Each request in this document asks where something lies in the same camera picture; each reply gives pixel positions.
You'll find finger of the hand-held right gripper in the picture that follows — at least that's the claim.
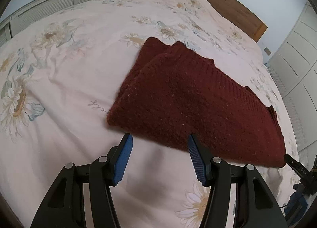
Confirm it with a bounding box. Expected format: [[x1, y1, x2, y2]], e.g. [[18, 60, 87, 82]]
[[284, 153, 301, 170]]

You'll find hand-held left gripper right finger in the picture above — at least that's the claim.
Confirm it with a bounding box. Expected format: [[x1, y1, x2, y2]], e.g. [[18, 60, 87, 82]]
[[187, 133, 289, 228]]

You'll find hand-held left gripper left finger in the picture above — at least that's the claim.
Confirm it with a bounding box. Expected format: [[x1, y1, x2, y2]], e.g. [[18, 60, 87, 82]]
[[30, 133, 134, 228]]

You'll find dark red knit sweater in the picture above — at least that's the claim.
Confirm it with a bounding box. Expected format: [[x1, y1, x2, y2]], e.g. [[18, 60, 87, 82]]
[[107, 36, 286, 168]]

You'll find white wardrobe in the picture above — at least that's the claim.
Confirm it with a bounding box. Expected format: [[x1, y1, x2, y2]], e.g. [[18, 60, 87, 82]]
[[266, 3, 317, 169]]

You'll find bed with floral duvet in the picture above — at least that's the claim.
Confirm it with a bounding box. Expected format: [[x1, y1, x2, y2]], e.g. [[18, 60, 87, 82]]
[[0, 0, 305, 228]]

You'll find wooden headboard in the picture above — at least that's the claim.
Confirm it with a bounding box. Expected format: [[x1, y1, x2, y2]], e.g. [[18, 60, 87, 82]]
[[141, 0, 268, 43]]

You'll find white louvered cabinet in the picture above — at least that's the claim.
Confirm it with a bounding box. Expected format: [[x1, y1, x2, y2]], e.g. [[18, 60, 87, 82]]
[[0, 0, 117, 48]]

